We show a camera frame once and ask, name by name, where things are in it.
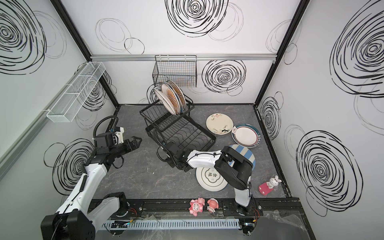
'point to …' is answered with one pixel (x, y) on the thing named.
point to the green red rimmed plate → (246, 135)
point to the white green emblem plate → (210, 179)
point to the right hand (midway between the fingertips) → (167, 156)
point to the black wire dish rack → (179, 129)
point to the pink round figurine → (213, 205)
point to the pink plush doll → (196, 206)
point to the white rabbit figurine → (273, 182)
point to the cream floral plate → (219, 123)
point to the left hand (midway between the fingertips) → (136, 141)
